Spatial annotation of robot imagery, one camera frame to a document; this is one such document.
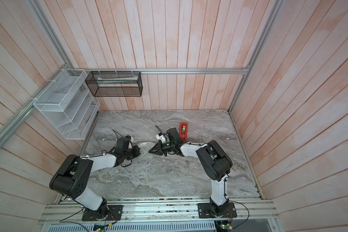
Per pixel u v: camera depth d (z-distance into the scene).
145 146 0.94
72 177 0.46
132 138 0.89
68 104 0.73
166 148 0.81
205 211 0.73
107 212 0.72
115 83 0.90
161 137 0.87
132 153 0.83
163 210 0.76
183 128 1.01
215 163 0.51
